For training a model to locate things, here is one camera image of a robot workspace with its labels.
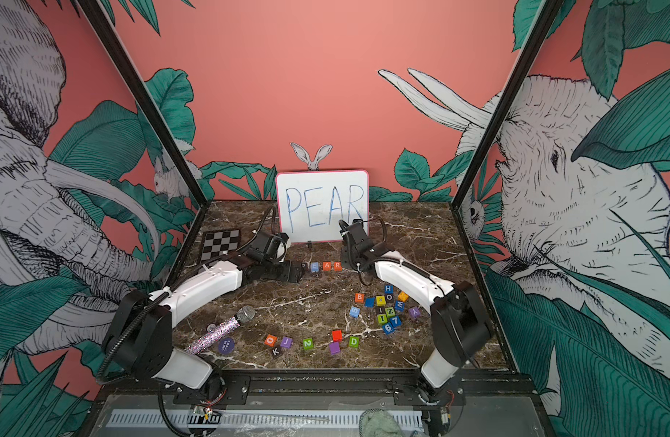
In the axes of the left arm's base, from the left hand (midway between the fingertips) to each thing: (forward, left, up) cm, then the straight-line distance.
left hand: (294, 266), depth 88 cm
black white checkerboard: (+16, +33, -8) cm, 37 cm away
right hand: (+4, -18, +3) cm, 18 cm away
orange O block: (-21, +7, -9) cm, 24 cm away
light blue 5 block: (-13, -19, -9) cm, 25 cm away
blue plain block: (-9, -25, -11) cm, 29 cm away
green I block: (-16, -28, -8) cm, 33 cm away
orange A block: (+5, -11, -8) cm, 14 cm away
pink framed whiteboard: (+25, -5, +4) cm, 26 cm away
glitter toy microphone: (-13, +15, -6) cm, 21 cm away
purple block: (-23, -12, -10) cm, 29 cm away
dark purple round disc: (-21, +21, -10) cm, 31 cm away
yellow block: (-10, -28, -8) cm, 31 cm away
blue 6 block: (-19, -30, -9) cm, 36 cm away
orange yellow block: (-9, -36, -9) cm, 38 cm away
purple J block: (-22, +2, -9) cm, 24 cm away
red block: (-20, -13, -10) cm, 26 cm away
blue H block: (-5, -32, -9) cm, 34 cm away
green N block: (-13, -31, -9) cm, 35 cm away
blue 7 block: (-17, -33, -9) cm, 38 cm away
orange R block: (+4, -15, -8) cm, 17 cm away
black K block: (-24, +5, -9) cm, 26 cm away
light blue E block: (+5, -6, -9) cm, 12 cm away
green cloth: (-43, -24, -8) cm, 49 cm away
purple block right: (-14, -40, -9) cm, 43 cm away
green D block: (-22, -19, -9) cm, 30 cm away
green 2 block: (-22, -4, -9) cm, 24 cm away
